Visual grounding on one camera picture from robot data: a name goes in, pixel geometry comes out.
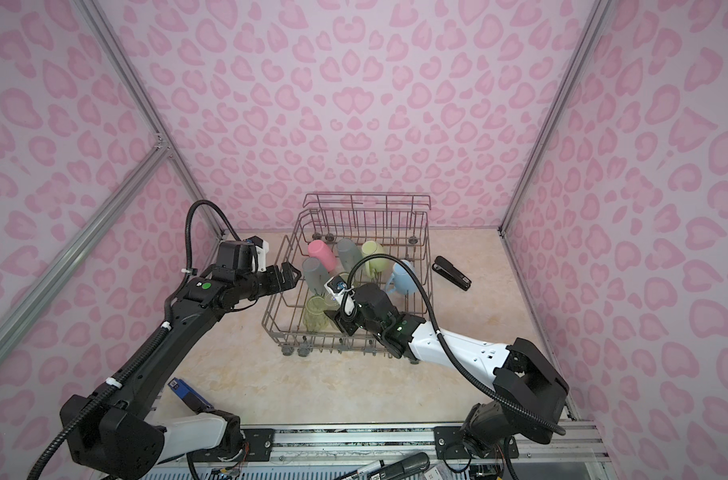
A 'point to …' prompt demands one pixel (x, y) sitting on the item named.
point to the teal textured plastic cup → (349, 254)
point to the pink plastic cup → (324, 253)
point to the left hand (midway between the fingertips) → (289, 272)
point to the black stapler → (446, 269)
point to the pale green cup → (315, 318)
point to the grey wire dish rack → (383, 239)
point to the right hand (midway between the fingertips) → (336, 299)
